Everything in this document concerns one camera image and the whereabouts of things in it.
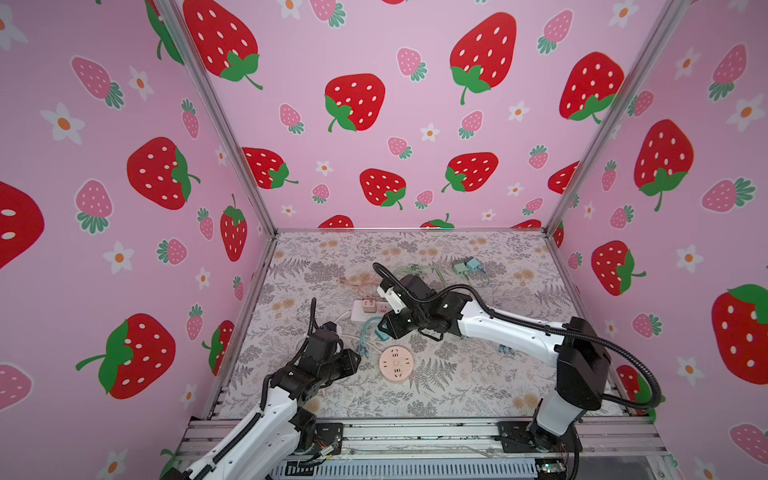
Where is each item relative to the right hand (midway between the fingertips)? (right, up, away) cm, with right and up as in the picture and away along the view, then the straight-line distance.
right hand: (378, 326), depth 79 cm
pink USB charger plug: (-4, +3, +12) cm, 13 cm away
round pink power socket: (+5, -12, +5) cm, 14 cm away
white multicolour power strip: (-8, 0, +17) cm, 19 cm away
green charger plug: (+28, +14, +29) cm, 43 cm away
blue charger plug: (+33, +16, +29) cm, 47 cm away
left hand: (-5, -10, +4) cm, 12 cm away
